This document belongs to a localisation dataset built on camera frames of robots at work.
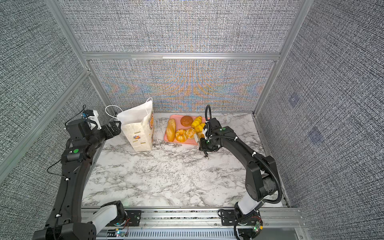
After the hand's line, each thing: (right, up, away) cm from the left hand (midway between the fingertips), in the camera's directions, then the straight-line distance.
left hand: (113, 123), depth 73 cm
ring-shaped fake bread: (+38, -6, +24) cm, 45 cm away
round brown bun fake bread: (+35, +3, +36) cm, 50 cm away
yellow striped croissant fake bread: (+44, -3, +33) cm, 55 cm away
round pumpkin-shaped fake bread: (+31, -7, +27) cm, 42 cm away
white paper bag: (+10, 0, +7) cm, 12 cm away
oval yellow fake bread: (+43, +3, +37) cm, 56 cm away
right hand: (+44, -14, +14) cm, 48 cm away
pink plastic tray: (+29, -1, +37) cm, 47 cm away
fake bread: (+24, -4, +31) cm, 39 cm away
